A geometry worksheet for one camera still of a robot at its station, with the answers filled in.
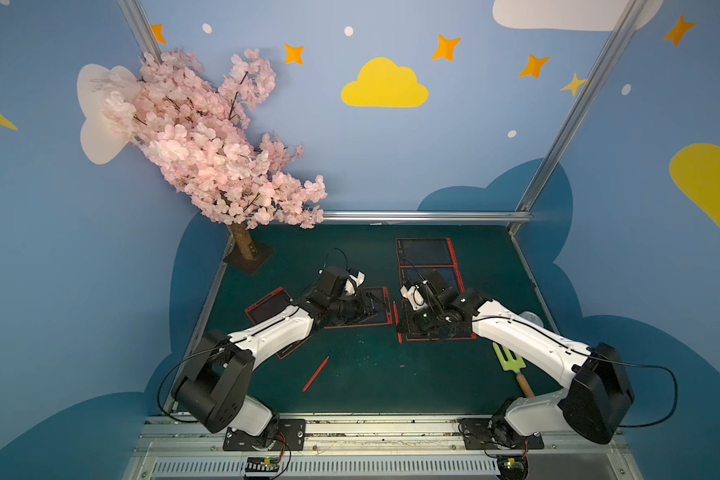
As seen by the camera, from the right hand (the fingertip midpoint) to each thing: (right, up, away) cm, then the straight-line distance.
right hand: (401, 325), depth 81 cm
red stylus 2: (-24, -15, +3) cm, 29 cm away
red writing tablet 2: (0, +1, -10) cm, 11 cm away
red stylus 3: (-1, -2, -2) cm, 3 cm away
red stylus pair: (+24, +18, +33) cm, 45 cm away
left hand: (-4, +5, +1) cm, 7 cm away
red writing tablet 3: (+14, +22, +35) cm, 44 cm away
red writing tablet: (-5, +3, 0) cm, 5 cm away
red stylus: (+24, +11, +24) cm, 36 cm away
